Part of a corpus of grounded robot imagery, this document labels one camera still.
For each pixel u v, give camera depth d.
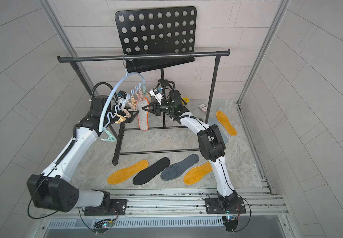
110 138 0.49
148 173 0.81
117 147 0.90
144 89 0.78
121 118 0.56
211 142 0.58
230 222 0.68
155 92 0.74
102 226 0.66
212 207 0.71
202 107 1.12
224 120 1.05
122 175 0.81
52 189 0.38
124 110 0.57
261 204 0.72
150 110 0.79
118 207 0.71
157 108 0.75
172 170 0.83
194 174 0.81
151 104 0.77
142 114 0.81
